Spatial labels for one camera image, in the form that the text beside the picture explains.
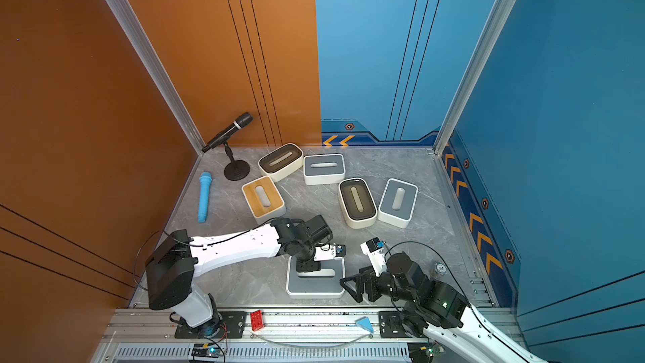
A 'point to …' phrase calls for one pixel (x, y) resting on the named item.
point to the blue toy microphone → (204, 195)
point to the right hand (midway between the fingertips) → (351, 280)
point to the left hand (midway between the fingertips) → (320, 255)
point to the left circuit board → (207, 349)
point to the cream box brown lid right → (357, 202)
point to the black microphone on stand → (236, 170)
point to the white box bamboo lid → (264, 200)
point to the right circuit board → (434, 348)
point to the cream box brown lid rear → (281, 161)
